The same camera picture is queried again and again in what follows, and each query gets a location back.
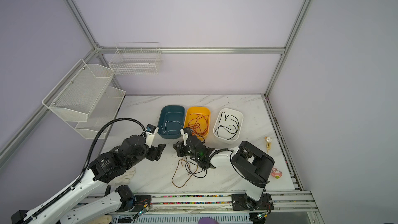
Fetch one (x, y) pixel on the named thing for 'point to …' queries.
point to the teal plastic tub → (171, 120)
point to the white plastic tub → (227, 125)
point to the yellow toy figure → (268, 143)
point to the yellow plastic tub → (198, 118)
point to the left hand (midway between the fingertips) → (156, 143)
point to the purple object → (207, 220)
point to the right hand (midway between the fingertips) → (172, 146)
